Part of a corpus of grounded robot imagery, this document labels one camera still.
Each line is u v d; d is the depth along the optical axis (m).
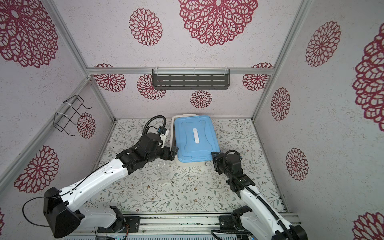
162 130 0.64
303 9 0.69
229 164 0.63
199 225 0.75
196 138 0.86
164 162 0.92
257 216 0.48
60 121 0.72
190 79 0.95
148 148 0.55
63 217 0.38
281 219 0.43
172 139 0.87
